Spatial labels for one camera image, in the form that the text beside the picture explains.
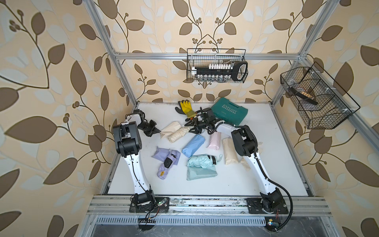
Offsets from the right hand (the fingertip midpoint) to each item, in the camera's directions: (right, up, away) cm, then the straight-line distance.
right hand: (186, 126), depth 102 cm
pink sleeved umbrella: (+19, -9, -6) cm, 22 cm away
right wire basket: (+70, +14, -29) cm, 77 cm away
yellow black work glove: (-1, +14, +13) cm, 19 cm away
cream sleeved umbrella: (+28, -16, -13) cm, 35 cm away
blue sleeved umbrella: (+5, -12, -8) cm, 15 cm away
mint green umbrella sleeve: (+5, -25, -19) cm, 32 cm away
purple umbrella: (-9, -20, -16) cm, 27 cm away
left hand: (-20, -1, 0) cm, 20 cm away
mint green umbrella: (+12, -19, -17) cm, 28 cm away
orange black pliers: (+1, +5, +7) cm, 9 cm away
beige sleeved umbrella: (-10, 0, +3) cm, 10 cm away
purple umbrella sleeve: (-14, -16, -11) cm, 24 cm away
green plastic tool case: (+32, +10, +6) cm, 34 cm away
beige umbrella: (-5, -5, -4) cm, 8 cm away
